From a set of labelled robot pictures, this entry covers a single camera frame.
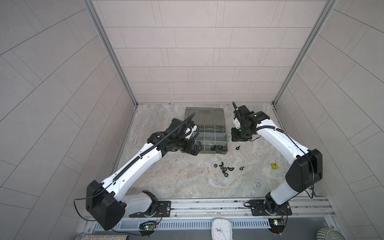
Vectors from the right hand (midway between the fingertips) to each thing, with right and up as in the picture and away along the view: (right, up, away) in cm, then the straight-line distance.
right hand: (231, 138), depth 83 cm
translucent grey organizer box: (-9, +5, +21) cm, 23 cm away
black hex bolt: (-9, -8, +8) cm, 14 cm away
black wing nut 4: (+6, -18, +2) cm, 19 cm away
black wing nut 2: (-5, -16, +2) cm, 17 cm away
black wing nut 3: (0, -18, +1) cm, 18 cm away
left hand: (-19, -2, -8) cm, 21 cm away
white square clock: (-8, -36, -19) cm, 42 cm away
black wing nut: (+6, -8, +10) cm, 14 cm away
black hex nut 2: (-3, -21, -1) cm, 21 cm away
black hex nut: (-9, -16, +2) cm, 19 cm away
